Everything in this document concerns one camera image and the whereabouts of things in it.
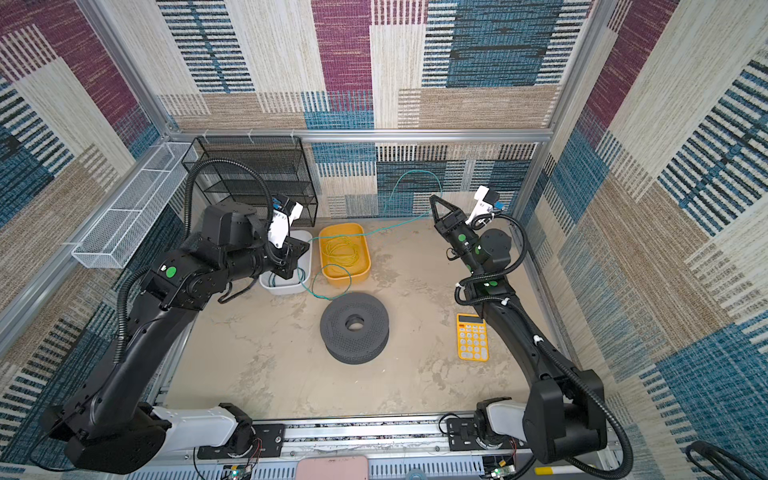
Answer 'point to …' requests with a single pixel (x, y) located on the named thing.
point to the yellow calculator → (472, 337)
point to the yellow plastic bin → (337, 275)
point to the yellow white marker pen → (557, 470)
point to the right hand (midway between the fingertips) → (427, 200)
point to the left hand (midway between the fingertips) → (306, 240)
